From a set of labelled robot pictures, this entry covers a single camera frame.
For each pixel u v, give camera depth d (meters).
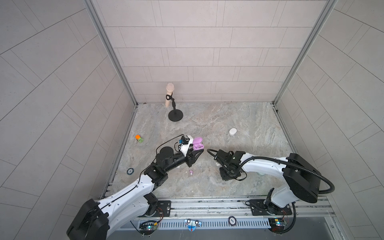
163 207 0.71
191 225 0.66
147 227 0.65
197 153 0.67
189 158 0.63
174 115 1.07
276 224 0.68
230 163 0.62
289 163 0.47
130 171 0.82
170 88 0.89
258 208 0.71
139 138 0.94
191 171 0.83
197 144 0.71
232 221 0.68
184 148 0.63
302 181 0.43
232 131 0.99
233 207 0.72
